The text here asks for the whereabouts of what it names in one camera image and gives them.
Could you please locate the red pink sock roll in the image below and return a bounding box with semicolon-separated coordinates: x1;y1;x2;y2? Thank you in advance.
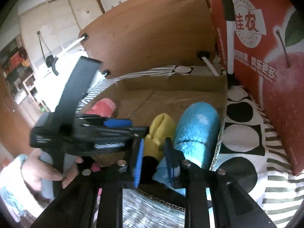
86;98;116;117

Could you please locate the yellow sock roll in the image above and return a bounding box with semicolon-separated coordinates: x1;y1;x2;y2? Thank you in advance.
144;113;176;162

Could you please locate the light blue fluffy sock roll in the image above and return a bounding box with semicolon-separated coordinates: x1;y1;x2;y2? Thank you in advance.
151;101;221;196

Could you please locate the magenta sock roll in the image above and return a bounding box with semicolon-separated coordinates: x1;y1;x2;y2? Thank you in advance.
91;162;101;172

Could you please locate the person's left hand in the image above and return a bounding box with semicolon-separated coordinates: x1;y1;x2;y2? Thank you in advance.
21;149;83;192

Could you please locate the teal cardboard tray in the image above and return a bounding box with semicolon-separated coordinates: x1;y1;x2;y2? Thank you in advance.
78;74;229;213

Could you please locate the striped black white bedsheet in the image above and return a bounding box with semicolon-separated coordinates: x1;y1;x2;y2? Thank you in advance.
76;65;304;228

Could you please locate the white table leg left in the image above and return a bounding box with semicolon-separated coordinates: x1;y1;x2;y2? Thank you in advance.
45;33;112;77

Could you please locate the white table leg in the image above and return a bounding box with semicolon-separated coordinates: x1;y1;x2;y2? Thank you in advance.
45;33;112;77
221;0;240;89

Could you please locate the wooden folding table top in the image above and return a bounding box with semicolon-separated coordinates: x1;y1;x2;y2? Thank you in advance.
81;0;216;78

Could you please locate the white table leg right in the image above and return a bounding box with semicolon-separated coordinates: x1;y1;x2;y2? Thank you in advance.
221;0;240;89

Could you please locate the red apple cardboard box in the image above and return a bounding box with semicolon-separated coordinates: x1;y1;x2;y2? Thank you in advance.
206;0;304;177

